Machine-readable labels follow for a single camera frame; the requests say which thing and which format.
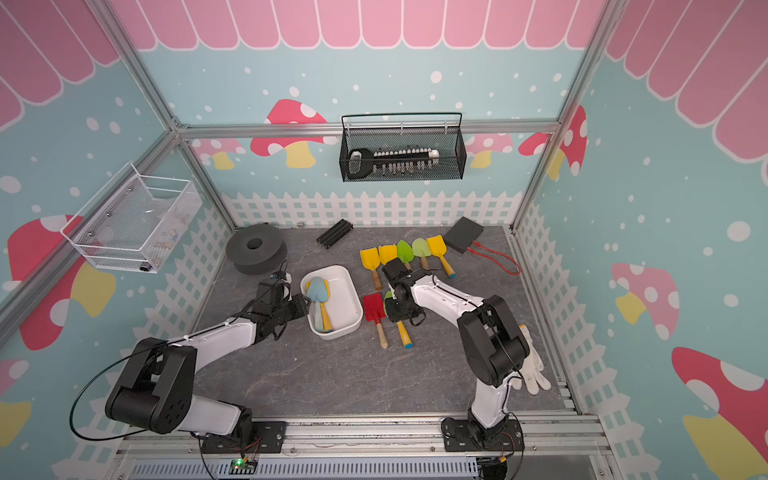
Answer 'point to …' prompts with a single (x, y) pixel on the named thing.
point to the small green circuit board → (242, 467)
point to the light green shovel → (420, 248)
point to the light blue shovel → (317, 294)
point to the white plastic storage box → (344, 304)
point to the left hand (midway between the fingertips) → (307, 305)
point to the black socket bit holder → (361, 162)
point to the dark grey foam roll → (256, 249)
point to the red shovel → (374, 308)
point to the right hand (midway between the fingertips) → (398, 314)
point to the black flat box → (463, 234)
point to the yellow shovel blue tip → (387, 253)
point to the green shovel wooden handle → (405, 253)
